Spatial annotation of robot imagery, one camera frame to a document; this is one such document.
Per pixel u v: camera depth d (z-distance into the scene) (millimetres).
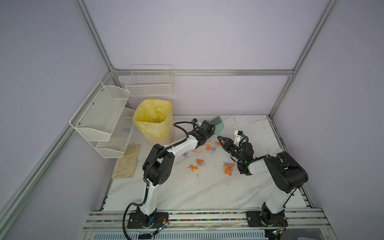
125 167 930
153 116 1039
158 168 521
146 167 554
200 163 924
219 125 949
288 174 508
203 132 733
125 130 930
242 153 741
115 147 949
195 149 688
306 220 739
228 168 905
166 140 908
